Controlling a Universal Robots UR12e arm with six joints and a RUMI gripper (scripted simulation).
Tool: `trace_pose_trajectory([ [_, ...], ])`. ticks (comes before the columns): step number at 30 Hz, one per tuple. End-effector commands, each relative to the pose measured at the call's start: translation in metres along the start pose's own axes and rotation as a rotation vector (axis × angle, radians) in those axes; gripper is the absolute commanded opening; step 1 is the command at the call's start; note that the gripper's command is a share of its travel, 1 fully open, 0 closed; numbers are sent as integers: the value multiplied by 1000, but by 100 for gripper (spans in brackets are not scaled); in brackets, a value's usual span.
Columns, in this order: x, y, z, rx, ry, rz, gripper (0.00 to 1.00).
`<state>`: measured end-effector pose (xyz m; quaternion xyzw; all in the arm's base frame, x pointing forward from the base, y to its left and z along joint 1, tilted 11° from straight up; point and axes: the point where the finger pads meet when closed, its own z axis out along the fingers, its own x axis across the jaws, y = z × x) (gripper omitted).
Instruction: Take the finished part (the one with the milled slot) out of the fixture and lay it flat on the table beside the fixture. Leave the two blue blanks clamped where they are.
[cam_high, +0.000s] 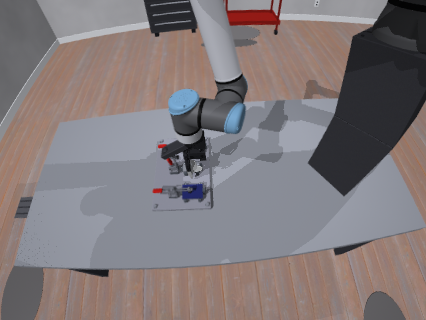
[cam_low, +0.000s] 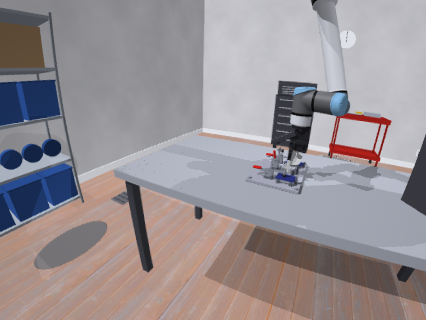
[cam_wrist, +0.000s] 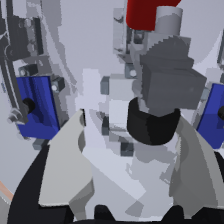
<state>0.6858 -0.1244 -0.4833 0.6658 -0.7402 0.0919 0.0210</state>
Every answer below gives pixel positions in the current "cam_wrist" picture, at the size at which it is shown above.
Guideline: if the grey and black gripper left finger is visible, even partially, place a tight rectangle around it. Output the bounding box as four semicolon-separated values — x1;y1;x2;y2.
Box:
7;108;95;224

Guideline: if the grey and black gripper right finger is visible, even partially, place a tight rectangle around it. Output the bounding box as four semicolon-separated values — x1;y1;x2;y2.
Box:
169;115;224;224

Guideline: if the blue rectangular block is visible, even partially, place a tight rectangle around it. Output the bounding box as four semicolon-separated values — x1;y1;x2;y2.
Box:
16;73;63;140
194;81;224;149

